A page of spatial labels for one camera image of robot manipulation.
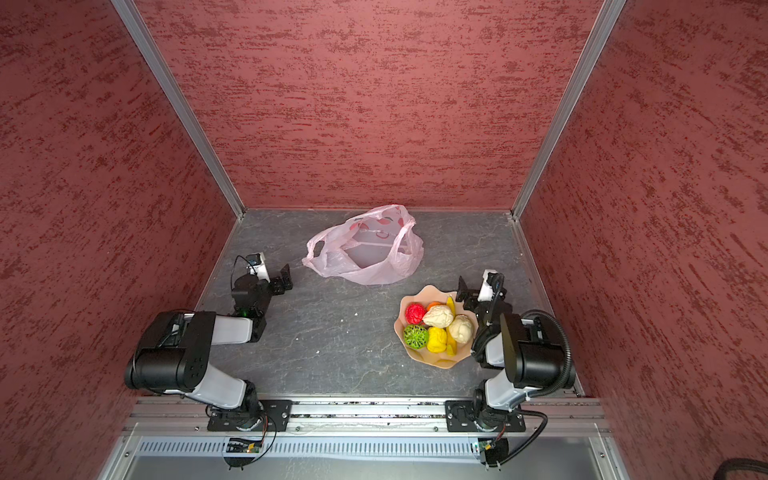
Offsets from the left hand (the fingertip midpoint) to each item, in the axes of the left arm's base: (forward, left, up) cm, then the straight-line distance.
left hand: (275, 271), depth 94 cm
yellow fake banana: (-10, -57, -2) cm, 57 cm away
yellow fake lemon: (-21, -51, -1) cm, 55 cm away
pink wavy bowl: (-6, -49, -3) cm, 50 cm away
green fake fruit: (-21, -44, +1) cm, 49 cm away
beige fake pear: (-16, -51, +3) cm, 54 cm away
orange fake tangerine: (-10, -50, -2) cm, 51 cm away
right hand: (-3, -63, +2) cm, 63 cm away
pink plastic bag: (+17, -30, -9) cm, 36 cm away
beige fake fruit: (-19, -57, +2) cm, 60 cm away
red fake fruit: (-14, -44, 0) cm, 47 cm away
